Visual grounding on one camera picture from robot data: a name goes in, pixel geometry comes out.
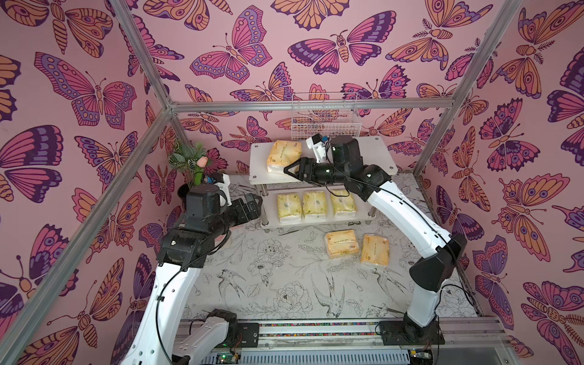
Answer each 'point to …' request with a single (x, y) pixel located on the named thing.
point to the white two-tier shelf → (375, 153)
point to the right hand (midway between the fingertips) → (283, 175)
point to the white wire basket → (328, 122)
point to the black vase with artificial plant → (192, 158)
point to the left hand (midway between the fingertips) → (253, 200)
